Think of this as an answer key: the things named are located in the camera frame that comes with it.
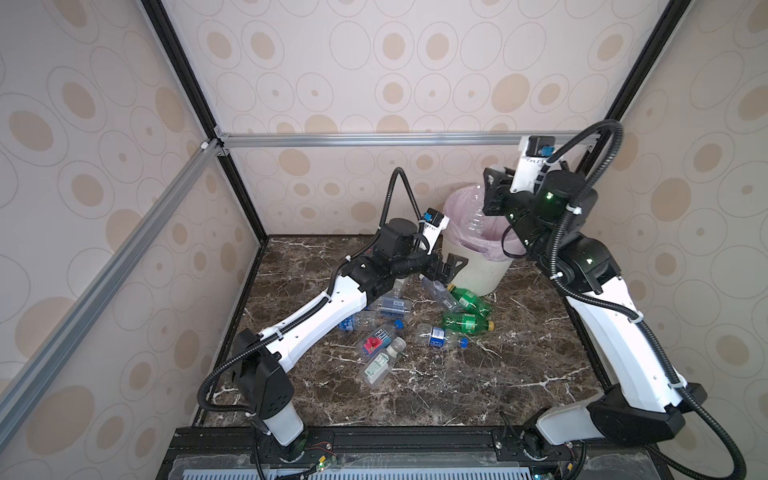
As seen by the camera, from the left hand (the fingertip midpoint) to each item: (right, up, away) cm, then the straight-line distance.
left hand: (462, 251), depth 67 cm
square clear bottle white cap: (-20, -31, +14) cm, 39 cm away
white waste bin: (+13, -6, +25) cm, 29 cm away
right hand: (+4, +15, -10) cm, 19 cm away
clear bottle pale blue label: (-16, -17, +26) cm, 35 cm away
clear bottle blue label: (-24, -21, +30) cm, 44 cm away
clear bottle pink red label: (-21, -25, +18) cm, 38 cm away
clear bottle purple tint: (0, -13, +32) cm, 35 cm away
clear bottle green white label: (-14, -11, +35) cm, 39 cm away
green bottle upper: (+9, -15, +28) cm, 33 cm away
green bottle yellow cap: (+7, -21, +23) cm, 32 cm away
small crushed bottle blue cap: (-2, -24, +20) cm, 32 cm away
